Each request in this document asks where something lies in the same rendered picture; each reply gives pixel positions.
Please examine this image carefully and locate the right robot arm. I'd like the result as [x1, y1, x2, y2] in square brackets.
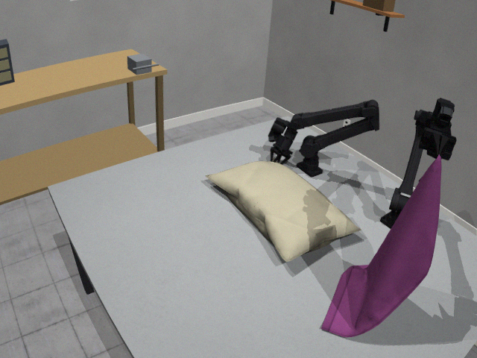
[268, 100, 379, 177]

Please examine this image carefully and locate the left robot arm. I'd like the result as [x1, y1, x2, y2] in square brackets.
[380, 98, 455, 229]

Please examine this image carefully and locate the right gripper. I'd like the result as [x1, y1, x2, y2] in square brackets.
[271, 137, 293, 164]

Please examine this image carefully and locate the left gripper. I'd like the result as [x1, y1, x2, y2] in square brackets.
[419, 128, 457, 160]

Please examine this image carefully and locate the cream pillow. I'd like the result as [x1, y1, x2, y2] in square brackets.
[205, 161, 361, 262]

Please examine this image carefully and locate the magenta pillowcase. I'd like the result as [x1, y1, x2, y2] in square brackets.
[321, 155, 441, 337]

